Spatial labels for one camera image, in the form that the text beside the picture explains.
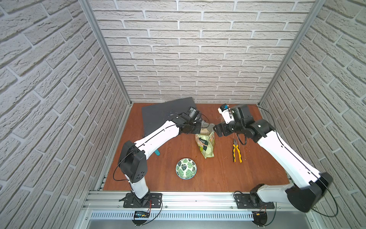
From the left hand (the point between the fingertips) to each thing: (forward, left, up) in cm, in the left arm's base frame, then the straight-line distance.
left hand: (198, 124), depth 83 cm
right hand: (-5, -9, +7) cm, 13 cm away
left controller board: (-44, +30, -21) cm, 57 cm away
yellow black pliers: (-6, -26, -16) cm, 31 cm away
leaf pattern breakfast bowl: (-20, +7, -18) cm, 28 cm away
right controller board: (-45, -30, -18) cm, 57 cm away
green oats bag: (-10, -4, -3) cm, 11 cm away
